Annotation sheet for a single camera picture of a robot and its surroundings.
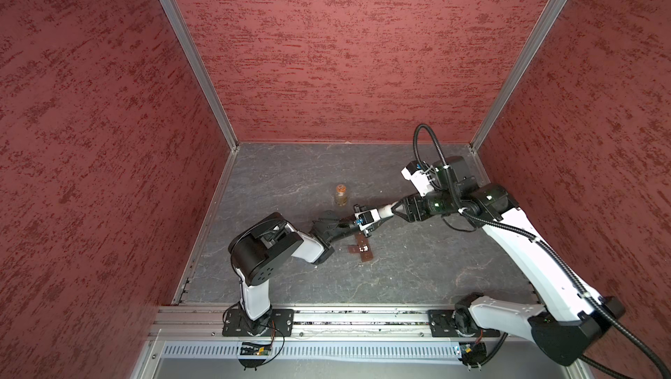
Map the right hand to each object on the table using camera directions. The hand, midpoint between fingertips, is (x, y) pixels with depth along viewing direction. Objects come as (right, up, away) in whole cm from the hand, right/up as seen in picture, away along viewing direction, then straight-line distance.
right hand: (401, 212), depth 70 cm
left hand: (-2, -1, +8) cm, 8 cm away
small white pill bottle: (-4, 0, +4) cm, 5 cm away
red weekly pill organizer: (-9, -16, +19) cm, 26 cm away
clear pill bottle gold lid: (-17, +1, +30) cm, 34 cm away
